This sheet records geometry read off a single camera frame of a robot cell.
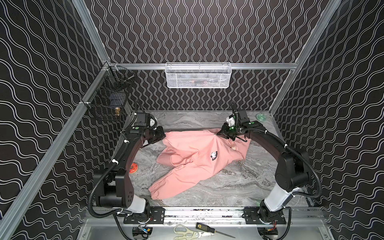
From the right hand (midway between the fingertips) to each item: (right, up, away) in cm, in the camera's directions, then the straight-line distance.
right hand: (217, 133), depth 89 cm
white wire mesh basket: (-10, +49, +42) cm, 66 cm away
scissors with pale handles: (-17, -46, -19) cm, 53 cm away
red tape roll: (-50, -20, -1) cm, 54 cm away
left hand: (-28, -1, -4) cm, 28 cm away
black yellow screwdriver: (-10, -43, -19) cm, 48 cm away
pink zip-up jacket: (-15, -13, +1) cm, 20 cm away
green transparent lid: (+39, +12, +28) cm, 49 cm away
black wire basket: (-67, +23, +4) cm, 71 cm away
